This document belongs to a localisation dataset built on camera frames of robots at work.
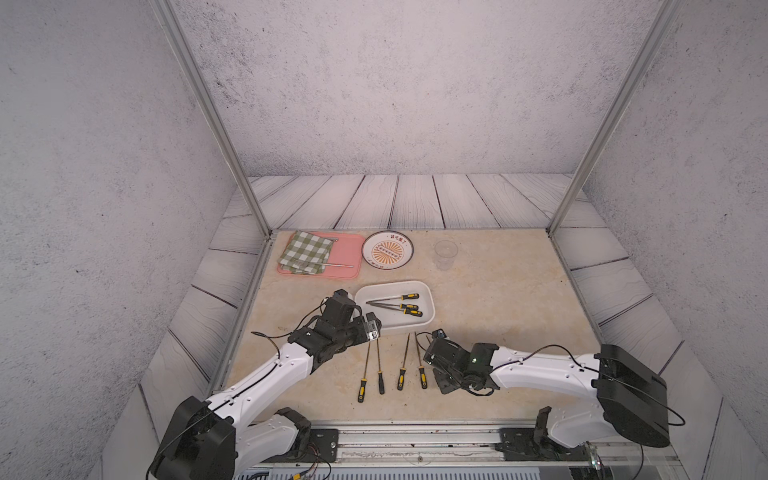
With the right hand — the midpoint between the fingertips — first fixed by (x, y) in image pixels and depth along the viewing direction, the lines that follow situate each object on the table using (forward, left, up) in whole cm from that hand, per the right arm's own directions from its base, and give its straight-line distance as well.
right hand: (445, 378), depth 82 cm
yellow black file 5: (-1, +17, -1) cm, 17 cm away
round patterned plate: (+48, +17, -1) cm, 51 cm away
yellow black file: (+27, +11, -1) cm, 29 cm away
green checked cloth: (+44, +47, +1) cm, 64 cm away
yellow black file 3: (+23, +12, -1) cm, 26 cm away
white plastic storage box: (+18, +14, 0) cm, 23 cm away
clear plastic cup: (+44, -4, +2) cm, 44 cm away
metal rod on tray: (+40, +35, 0) cm, 53 cm away
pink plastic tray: (+46, +38, -2) cm, 59 cm away
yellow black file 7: (+1, +6, -2) cm, 6 cm away
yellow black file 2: (+20, +7, -1) cm, 21 cm away
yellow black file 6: (+3, +11, -1) cm, 12 cm away
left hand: (+10, +19, +8) cm, 23 cm away
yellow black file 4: (-1, +22, -1) cm, 22 cm away
